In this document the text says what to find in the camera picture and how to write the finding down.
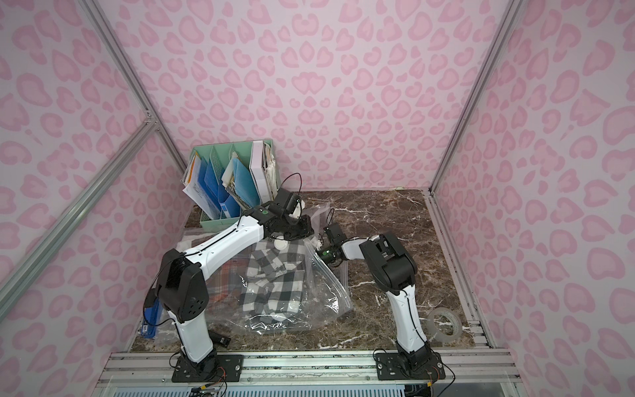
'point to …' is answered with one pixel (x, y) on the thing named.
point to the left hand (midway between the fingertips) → (316, 228)
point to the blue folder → (246, 184)
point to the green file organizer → (223, 181)
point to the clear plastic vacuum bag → (326, 294)
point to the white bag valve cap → (280, 244)
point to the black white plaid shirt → (274, 284)
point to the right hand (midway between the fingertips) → (299, 268)
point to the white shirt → (186, 242)
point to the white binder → (258, 170)
